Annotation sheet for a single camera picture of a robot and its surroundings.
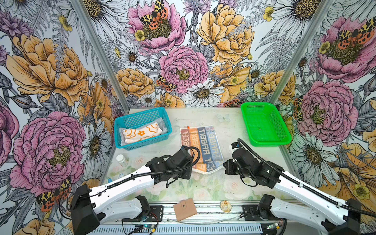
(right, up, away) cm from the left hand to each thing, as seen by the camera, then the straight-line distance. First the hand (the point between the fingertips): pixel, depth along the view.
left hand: (187, 174), depth 75 cm
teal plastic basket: (-37, +28, +33) cm, 57 cm away
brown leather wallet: (-1, -18, 0) cm, 18 cm away
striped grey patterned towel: (+11, +15, +29) cm, 34 cm away
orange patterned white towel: (-30, +19, +28) cm, 45 cm away
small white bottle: (-39, +5, +11) cm, 40 cm away
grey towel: (-23, +27, +36) cm, 51 cm away
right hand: (+19, +3, 0) cm, 19 cm away
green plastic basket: (+57, +23, +36) cm, 71 cm away
